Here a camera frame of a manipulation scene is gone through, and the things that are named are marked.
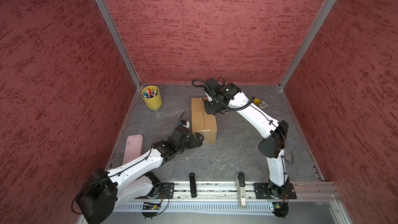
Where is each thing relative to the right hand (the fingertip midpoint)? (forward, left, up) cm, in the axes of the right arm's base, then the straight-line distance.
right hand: (210, 112), depth 81 cm
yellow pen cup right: (+7, -30, -3) cm, 31 cm away
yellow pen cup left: (+20, +37, -8) cm, 43 cm away
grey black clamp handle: (-32, -14, -16) cm, 38 cm away
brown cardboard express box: (-4, +4, -4) cm, 7 cm away
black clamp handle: (-30, +10, -21) cm, 38 cm away
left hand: (-11, +7, -12) cm, 18 cm away
